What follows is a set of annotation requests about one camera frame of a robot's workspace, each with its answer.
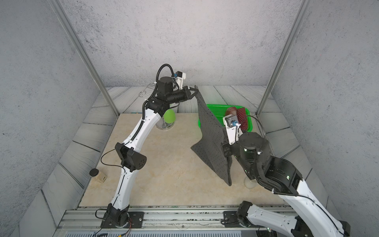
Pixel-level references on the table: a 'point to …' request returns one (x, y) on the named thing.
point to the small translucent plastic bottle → (249, 183)
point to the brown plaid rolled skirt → (231, 110)
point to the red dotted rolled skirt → (242, 117)
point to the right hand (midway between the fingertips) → (226, 130)
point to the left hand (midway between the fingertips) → (201, 90)
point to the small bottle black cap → (94, 173)
